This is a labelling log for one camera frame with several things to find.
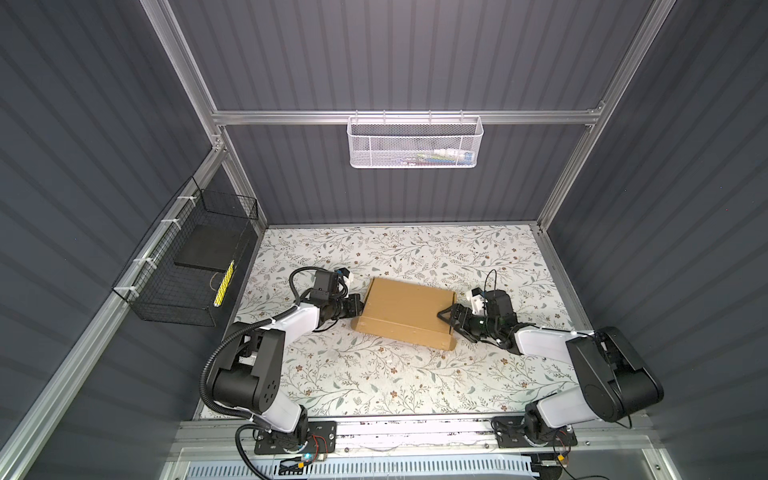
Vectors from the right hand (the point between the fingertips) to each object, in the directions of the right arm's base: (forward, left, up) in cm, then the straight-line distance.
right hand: (449, 322), depth 90 cm
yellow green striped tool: (-2, +57, +25) cm, 62 cm away
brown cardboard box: (+1, +12, +4) cm, 13 cm away
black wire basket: (+2, +68, +25) cm, 72 cm away
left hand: (+5, +27, +2) cm, 27 cm away
